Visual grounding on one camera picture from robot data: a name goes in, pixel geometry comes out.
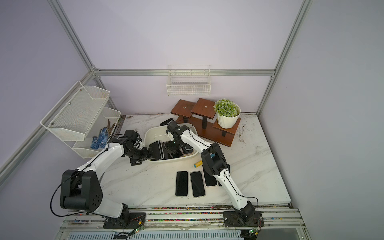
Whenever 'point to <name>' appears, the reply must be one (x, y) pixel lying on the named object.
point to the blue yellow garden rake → (198, 164)
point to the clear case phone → (181, 183)
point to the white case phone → (157, 150)
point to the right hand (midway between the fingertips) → (174, 149)
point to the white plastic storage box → (159, 133)
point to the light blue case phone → (209, 179)
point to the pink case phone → (197, 184)
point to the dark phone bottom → (186, 149)
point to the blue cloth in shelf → (100, 142)
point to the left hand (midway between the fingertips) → (148, 161)
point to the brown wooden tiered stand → (200, 114)
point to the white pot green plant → (228, 113)
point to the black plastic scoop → (167, 121)
